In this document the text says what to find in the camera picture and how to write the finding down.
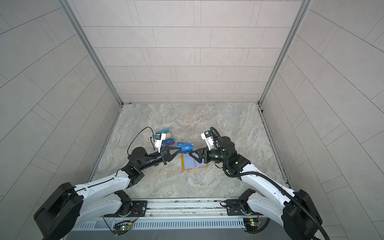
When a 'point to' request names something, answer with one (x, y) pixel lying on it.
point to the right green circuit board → (251, 224)
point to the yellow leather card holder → (188, 162)
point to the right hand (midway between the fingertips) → (193, 156)
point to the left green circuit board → (123, 226)
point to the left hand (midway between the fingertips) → (183, 152)
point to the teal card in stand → (165, 130)
